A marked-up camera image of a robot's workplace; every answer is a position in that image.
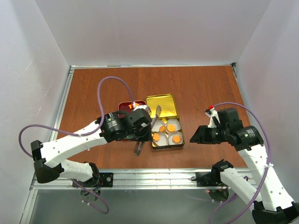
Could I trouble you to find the small flower cookie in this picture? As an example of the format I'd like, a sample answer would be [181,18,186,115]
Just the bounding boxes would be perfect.
[153,133,160,142]

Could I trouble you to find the round waffle cookie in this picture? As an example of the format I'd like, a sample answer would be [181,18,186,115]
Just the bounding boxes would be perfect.
[159,126,166,133]

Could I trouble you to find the metal tongs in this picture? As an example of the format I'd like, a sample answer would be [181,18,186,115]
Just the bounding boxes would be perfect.
[134,105,162,156]

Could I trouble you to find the large round orange cookie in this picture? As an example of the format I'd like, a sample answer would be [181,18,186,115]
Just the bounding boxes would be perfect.
[166,124,176,133]

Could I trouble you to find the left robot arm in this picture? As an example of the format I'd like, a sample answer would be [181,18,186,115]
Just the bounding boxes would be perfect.
[31,109,152,186]

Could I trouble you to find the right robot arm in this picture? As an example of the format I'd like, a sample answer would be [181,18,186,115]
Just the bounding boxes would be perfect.
[190,106,299,224]

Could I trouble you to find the white paper cup back-left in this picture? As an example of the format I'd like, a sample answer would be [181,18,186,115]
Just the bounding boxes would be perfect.
[151,120,166,133]

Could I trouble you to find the dark red tray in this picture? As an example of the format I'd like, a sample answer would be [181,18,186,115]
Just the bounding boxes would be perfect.
[118,100,146,112]

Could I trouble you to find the white paper cup back-right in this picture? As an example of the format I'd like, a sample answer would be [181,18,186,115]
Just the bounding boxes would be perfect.
[166,119,181,132]

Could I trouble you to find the white paper cup front-right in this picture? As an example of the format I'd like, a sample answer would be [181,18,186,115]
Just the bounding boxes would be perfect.
[168,131,183,145]

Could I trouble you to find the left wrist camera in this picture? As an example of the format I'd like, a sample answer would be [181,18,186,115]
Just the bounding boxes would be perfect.
[131,102,151,115]

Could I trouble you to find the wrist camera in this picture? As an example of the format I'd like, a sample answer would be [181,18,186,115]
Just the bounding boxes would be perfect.
[205,105,220,128]
[131,102,151,115]

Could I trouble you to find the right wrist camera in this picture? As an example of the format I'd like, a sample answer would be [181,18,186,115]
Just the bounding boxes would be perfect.
[205,105,220,128]

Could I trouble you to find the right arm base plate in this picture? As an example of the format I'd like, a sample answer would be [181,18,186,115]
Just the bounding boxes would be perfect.
[191,172,240,187]

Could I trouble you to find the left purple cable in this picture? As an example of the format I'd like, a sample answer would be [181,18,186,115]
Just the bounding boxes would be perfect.
[18,76,135,214]

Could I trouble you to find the purple cable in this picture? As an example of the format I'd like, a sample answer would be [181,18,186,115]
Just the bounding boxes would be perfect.
[18,76,135,214]
[208,102,273,224]

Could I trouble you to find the aluminium table frame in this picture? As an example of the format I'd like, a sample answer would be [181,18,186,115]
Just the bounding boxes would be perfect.
[18,63,292,224]

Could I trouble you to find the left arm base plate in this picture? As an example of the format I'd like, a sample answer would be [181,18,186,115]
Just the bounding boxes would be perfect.
[75,172,114,188]

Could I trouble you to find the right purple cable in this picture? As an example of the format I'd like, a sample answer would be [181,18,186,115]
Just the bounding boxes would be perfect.
[208,102,273,224]

